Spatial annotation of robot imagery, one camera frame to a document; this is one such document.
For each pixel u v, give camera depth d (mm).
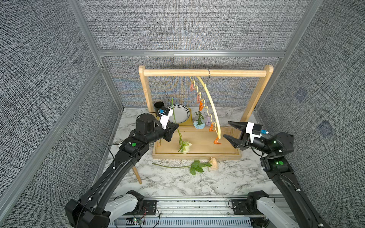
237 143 545
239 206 732
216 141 663
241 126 574
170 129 595
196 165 866
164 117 591
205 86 615
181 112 1144
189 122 1087
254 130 480
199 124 899
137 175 845
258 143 539
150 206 733
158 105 1089
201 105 731
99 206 386
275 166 502
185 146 835
